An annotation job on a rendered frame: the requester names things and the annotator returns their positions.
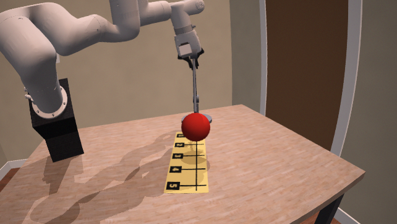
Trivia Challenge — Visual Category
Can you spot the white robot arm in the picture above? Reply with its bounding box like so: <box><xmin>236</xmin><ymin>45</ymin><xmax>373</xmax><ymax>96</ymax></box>
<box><xmin>0</xmin><ymin>0</ymin><xmax>205</xmax><ymax>119</ymax></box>

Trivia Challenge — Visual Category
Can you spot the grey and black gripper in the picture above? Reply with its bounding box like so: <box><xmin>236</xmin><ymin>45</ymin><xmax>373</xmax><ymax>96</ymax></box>
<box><xmin>174</xmin><ymin>30</ymin><xmax>204</xmax><ymax>70</ymax></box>

